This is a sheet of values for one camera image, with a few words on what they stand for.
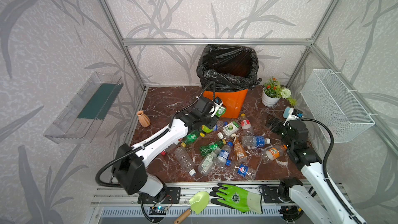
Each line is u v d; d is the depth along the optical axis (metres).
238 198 0.72
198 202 0.72
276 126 0.68
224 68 1.02
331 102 0.66
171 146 0.87
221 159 0.81
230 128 0.94
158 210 0.72
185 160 0.80
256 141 0.87
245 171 0.76
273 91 0.99
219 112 0.77
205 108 0.61
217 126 0.97
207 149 0.83
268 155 0.84
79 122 0.63
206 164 0.78
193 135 0.89
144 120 0.93
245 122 0.94
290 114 0.68
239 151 0.82
